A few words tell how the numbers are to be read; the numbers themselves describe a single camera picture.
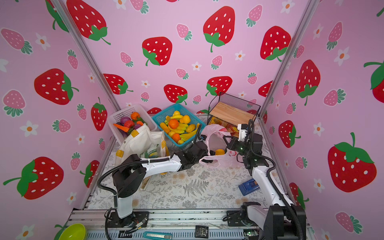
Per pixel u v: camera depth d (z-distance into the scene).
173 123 1.05
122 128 1.06
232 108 1.04
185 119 1.07
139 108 1.14
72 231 0.69
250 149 0.62
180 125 1.08
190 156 0.68
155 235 0.70
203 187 0.85
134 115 1.13
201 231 0.69
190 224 0.73
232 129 0.97
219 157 0.72
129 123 1.07
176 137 0.99
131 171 0.54
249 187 0.80
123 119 1.11
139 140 0.87
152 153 0.84
